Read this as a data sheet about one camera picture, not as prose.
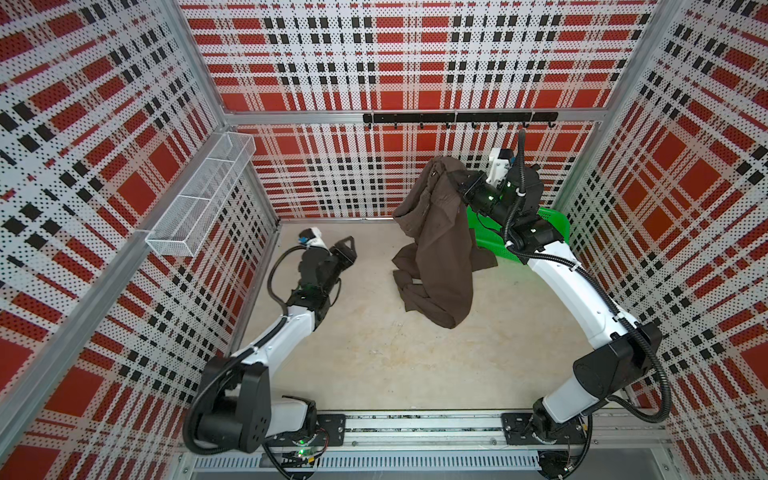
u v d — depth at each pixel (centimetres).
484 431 75
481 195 62
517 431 73
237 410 42
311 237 73
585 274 48
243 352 45
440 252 83
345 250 78
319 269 63
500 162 63
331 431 74
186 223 92
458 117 88
